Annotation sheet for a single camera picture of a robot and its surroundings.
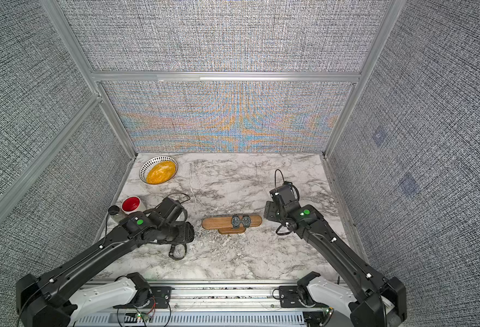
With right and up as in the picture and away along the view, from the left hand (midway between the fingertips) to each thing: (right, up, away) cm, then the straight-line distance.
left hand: (191, 234), depth 76 cm
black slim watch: (+17, +3, +8) cm, 19 cm away
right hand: (+32, +10, +3) cm, 34 cm away
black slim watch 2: (+21, +3, +8) cm, 23 cm away
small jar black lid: (-35, +7, +11) cm, 38 cm away
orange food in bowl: (-21, +23, +27) cm, 41 cm away
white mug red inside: (-32, +9, +17) cm, 37 cm away
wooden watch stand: (+12, +2, +8) cm, 14 cm away
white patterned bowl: (-33, +28, +37) cm, 57 cm away
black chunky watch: (-8, -10, +8) cm, 15 cm away
